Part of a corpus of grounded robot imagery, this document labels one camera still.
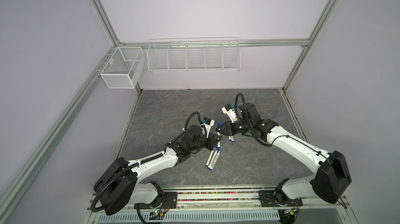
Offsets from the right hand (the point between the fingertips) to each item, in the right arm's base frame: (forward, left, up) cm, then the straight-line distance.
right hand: (218, 130), depth 77 cm
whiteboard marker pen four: (-7, +4, -18) cm, 20 cm away
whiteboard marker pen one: (+5, -8, -18) cm, 20 cm away
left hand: (-4, -2, -3) cm, 5 cm away
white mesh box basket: (+44, +61, +6) cm, 75 cm away
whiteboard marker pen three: (-2, 0, -1) cm, 2 cm away
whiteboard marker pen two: (+4, -10, -18) cm, 21 cm away
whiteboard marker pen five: (-9, +2, -18) cm, 20 cm away
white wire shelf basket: (+49, +13, +12) cm, 52 cm away
